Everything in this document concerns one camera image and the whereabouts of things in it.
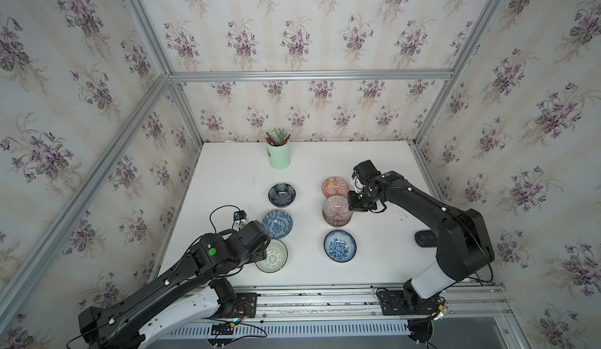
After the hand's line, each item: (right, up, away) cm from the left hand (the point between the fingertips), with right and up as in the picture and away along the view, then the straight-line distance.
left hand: (261, 253), depth 71 cm
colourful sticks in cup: (+2, +40, +33) cm, 52 cm away
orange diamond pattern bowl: (+27, +18, +30) cm, 44 cm away
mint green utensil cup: (+2, +31, +35) cm, 47 cm away
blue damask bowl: (+3, +4, +19) cm, 20 cm away
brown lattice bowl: (+26, +6, +17) cm, 32 cm away
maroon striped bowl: (+26, +9, +19) cm, 34 cm away
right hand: (+32, +11, +16) cm, 37 cm away
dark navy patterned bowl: (+4, +15, +27) cm, 31 cm away
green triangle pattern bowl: (+4, -6, +11) cm, 13 cm away
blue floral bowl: (+27, -3, +14) cm, 30 cm away
